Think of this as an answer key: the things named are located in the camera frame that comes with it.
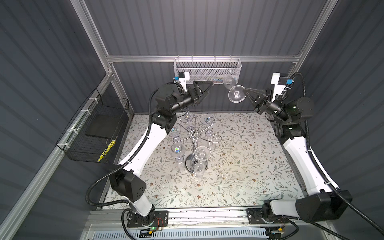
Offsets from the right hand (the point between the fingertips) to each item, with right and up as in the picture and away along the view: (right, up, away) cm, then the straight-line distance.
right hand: (245, 94), depth 55 cm
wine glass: (-16, -24, +7) cm, 29 cm away
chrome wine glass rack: (-18, -16, +13) cm, 27 cm away
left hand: (-12, +4, +4) cm, 13 cm away
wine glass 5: (-13, -9, +16) cm, 22 cm away
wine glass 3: (-28, -14, +13) cm, 34 cm away
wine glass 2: (-26, -22, +8) cm, 35 cm away
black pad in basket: (-64, -12, +17) cm, 67 cm away
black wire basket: (-71, -20, +9) cm, 74 cm away
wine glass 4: (-23, -8, +17) cm, 29 cm away
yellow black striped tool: (-58, -20, +14) cm, 63 cm away
